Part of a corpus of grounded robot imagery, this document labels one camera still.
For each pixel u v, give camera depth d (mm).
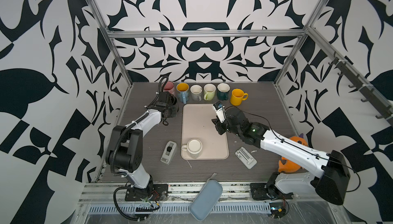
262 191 743
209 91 1025
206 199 700
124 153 463
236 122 586
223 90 1042
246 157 830
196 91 1055
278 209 713
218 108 661
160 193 740
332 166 411
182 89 1038
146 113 595
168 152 834
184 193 758
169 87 1055
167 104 737
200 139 837
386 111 502
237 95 1031
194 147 813
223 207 713
